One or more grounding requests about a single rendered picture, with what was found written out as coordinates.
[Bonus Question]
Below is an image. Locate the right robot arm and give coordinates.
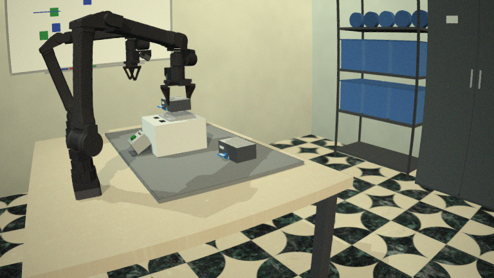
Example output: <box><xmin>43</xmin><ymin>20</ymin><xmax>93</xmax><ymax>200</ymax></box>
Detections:
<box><xmin>67</xmin><ymin>11</ymin><xmax>197</xmax><ymax>192</ymax></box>

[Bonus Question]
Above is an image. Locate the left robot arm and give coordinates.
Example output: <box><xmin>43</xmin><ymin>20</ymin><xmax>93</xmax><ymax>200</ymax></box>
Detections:
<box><xmin>39</xmin><ymin>31</ymin><xmax>151</xmax><ymax>141</ymax></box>

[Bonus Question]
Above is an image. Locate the white box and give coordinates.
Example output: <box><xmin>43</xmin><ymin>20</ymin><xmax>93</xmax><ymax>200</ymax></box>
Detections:
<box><xmin>127</xmin><ymin>111</ymin><xmax>207</xmax><ymax>157</ymax></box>

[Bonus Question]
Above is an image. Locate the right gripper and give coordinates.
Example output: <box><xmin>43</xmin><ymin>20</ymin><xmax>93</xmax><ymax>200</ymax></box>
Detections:
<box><xmin>160</xmin><ymin>66</ymin><xmax>196</xmax><ymax>105</ymax></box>

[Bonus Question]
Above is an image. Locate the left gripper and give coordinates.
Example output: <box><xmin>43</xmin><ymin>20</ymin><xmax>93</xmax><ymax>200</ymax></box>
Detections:
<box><xmin>123</xmin><ymin>50</ymin><xmax>142</xmax><ymax>80</ymax></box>

